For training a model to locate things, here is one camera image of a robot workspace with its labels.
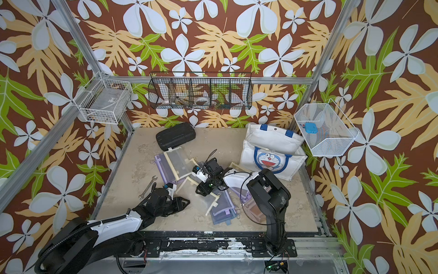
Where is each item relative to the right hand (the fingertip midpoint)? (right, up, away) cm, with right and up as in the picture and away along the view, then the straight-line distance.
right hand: (199, 186), depth 91 cm
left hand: (-4, -6, -6) cm, 9 cm away
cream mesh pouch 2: (-7, -2, 0) cm, 7 cm away
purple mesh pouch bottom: (+13, -10, -9) cm, 19 cm away
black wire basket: (-2, +55, +6) cm, 55 cm away
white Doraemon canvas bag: (+40, +21, +4) cm, 46 cm away
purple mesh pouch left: (-19, +8, +5) cm, 21 cm away
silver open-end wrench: (-27, +4, +5) cm, 27 cm away
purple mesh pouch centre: (+23, -4, -3) cm, 24 cm away
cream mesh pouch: (-11, +11, +7) cm, 17 cm away
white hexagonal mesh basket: (+65, +30, -8) cm, 72 cm away
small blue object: (+57, +31, -7) cm, 66 cm away
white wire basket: (-49, +46, -5) cm, 68 cm away
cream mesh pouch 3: (+20, +10, +7) cm, 24 cm away
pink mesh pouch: (+28, -10, -9) cm, 31 cm away
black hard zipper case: (-21, +28, +17) cm, 38 cm away
